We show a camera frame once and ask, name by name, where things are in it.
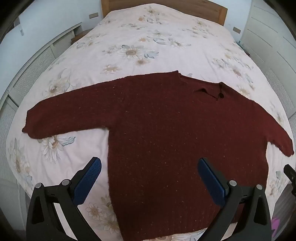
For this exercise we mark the white wardrobe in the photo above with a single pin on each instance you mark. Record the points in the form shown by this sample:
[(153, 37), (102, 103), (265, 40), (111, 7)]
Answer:
[(266, 30)]

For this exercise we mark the grey wall fixture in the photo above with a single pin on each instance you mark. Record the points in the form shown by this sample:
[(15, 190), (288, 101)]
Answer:
[(20, 26)]

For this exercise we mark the wooden headboard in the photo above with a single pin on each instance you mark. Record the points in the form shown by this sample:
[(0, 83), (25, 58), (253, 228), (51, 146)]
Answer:
[(109, 5)]

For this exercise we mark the dark red knit sweater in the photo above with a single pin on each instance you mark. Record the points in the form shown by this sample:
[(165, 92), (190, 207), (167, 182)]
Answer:
[(161, 139)]

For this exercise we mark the wall socket plate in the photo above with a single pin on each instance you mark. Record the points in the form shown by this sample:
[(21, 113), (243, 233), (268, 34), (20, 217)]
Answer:
[(93, 15), (237, 29)]

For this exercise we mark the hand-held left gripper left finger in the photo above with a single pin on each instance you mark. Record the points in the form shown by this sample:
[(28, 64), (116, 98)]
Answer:
[(89, 178)]

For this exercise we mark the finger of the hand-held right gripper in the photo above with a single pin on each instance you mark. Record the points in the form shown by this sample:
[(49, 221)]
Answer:
[(290, 173)]

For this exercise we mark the floral white bed sheet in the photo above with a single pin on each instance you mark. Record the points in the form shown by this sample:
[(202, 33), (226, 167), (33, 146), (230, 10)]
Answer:
[(138, 34)]

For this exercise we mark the pink object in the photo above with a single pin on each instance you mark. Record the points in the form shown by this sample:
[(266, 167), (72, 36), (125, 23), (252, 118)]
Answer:
[(275, 226)]

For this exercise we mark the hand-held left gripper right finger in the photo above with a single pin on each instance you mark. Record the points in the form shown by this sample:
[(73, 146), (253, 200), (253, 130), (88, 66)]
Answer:
[(211, 179)]

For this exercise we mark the white slatted cabinet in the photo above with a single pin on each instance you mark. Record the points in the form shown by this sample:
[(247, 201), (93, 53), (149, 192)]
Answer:
[(34, 67)]

